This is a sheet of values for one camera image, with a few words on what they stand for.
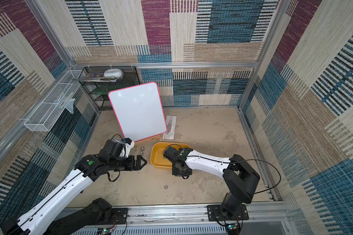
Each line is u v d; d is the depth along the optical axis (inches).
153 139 38.2
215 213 29.1
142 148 38.0
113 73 35.2
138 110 34.3
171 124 43.4
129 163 25.5
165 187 32.7
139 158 26.0
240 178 17.2
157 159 36.8
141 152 37.1
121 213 29.2
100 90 39.3
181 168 23.4
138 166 25.5
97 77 36.1
